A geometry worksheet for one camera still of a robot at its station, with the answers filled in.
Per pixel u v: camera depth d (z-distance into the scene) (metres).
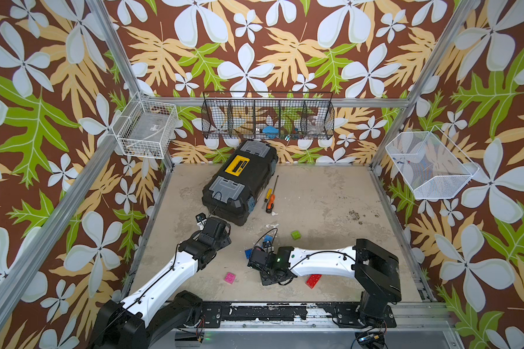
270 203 1.01
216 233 0.65
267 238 0.89
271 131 0.95
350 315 0.74
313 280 0.82
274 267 0.59
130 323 0.39
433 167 0.82
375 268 0.49
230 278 0.81
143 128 0.86
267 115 0.99
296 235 0.93
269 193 1.08
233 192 0.86
